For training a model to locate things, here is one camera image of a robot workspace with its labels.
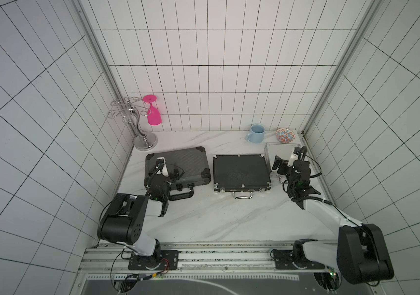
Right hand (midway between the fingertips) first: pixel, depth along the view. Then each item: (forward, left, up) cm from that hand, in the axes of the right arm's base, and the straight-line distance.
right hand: (288, 155), depth 87 cm
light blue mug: (+25, +11, -11) cm, 29 cm away
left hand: (-5, +61, -7) cm, 62 cm away
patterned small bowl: (+29, -9, -16) cm, 35 cm away
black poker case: (-5, +22, -11) cm, 25 cm away
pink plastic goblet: (+23, +73, +2) cm, 77 cm away
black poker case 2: (-5, +50, -7) cm, 50 cm away
